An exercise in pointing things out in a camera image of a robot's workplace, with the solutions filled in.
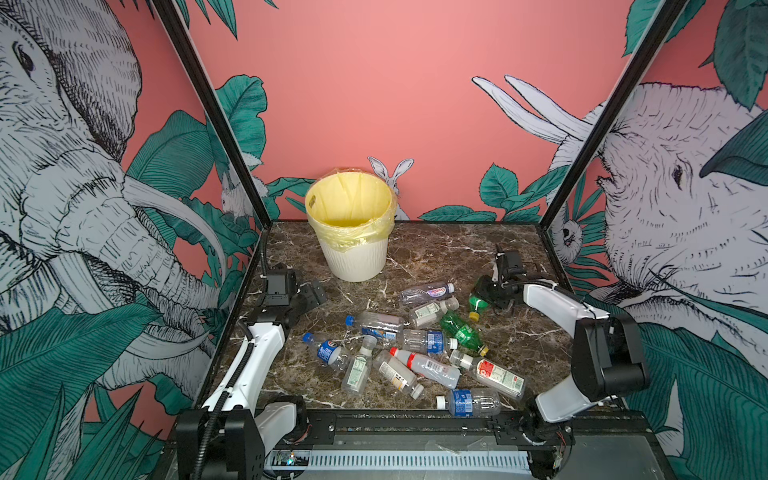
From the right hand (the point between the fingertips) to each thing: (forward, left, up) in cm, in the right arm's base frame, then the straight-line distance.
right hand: (473, 287), depth 92 cm
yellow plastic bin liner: (+28, +41, +8) cm, 51 cm away
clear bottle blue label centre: (-17, +15, -3) cm, 23 cm away
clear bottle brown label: (-26, +24, -2) cm, 35 cm away
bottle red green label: (-26, -1, -3) cm, 26 cm away
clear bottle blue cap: (-9, +30, -9) cm, 33 cm away
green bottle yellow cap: (-6, 0, 0) cm, 6 cm away
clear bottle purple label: (0, +15, -4) cm, 15 cm away
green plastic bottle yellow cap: (-14, +4, -3) cm, 15 cm away
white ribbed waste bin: (+6, +34, +4) cm, 35 cm away
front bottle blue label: (-32, +5, -2) cm, 33 cm away
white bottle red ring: (-24, +15, -3) cm, 29 cm away
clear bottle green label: (-26, +35, -2) cm, 44 cm away
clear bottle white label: (-8, +14, -3) cm, 16 cm away
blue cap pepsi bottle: (-20, +42, -2) cm, 47 cm away
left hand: (-5, +49, +7) cm, 50 cm away
